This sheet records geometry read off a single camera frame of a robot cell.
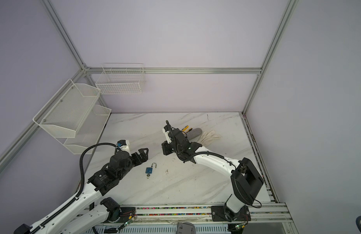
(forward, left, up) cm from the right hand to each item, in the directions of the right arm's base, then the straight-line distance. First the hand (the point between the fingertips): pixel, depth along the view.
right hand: (160, 144), depth 80 cm
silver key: (-11, +9, -17) cm, 23 cm away
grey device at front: (-37, -14, -17) cm, 43 cm away
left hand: (-5, +10, 0) cm, 11 cm away
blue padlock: (-8, +9, -17) cm, 21 cm away
